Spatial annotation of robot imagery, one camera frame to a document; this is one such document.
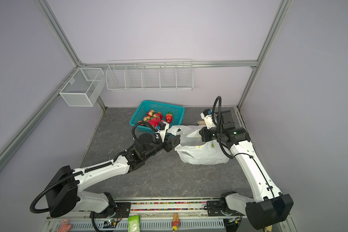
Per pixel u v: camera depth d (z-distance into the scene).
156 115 1.08
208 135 0.64
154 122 1.01
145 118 1.08
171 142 0.66
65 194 0.40
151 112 1.12
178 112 1.11
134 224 0.68
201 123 1.12
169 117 1.09
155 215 0.73
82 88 0.97
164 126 0.64
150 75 0.99
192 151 0.67
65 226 0.68
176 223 0.68
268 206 0.37
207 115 0.65
